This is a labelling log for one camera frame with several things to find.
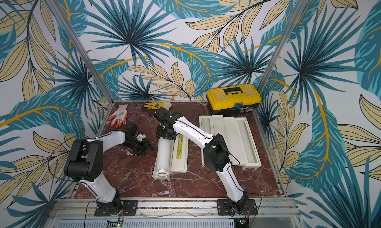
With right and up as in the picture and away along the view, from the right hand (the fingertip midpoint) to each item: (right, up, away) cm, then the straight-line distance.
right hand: (162, 136), depth 87 cm
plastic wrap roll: (+3, -9, -10) cm, 14 cm away
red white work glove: (-35, +11, +20) cm, 41 cm away
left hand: (-7, -10, +3) cm, 13 cm away
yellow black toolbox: (+45, +23, +13) cm, 52 cm away
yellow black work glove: (-10, +20, +26) cm, 35 cm away
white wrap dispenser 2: (+31, +6, +10) cm, 34 cm away
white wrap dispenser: (+5, -20, -8) cm, 22 cm away
